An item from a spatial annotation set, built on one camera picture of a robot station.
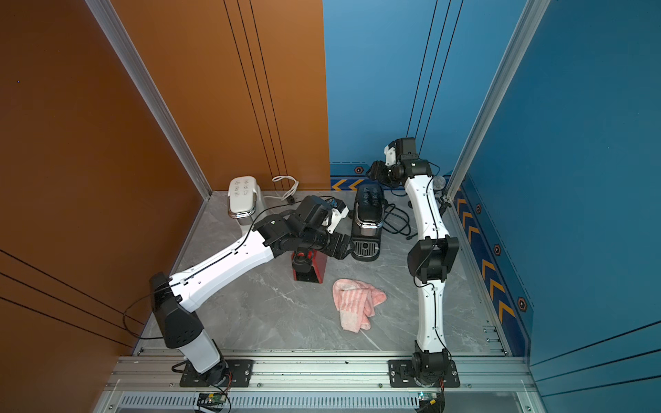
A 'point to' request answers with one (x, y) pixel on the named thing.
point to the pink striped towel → (356, 301)
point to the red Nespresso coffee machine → (316, 274)
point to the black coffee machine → (368, 221)
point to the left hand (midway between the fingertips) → (347, 240)
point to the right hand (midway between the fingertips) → (373, 174)
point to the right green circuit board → (431, 397)
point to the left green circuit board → (211, 397)
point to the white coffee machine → (244, 199)
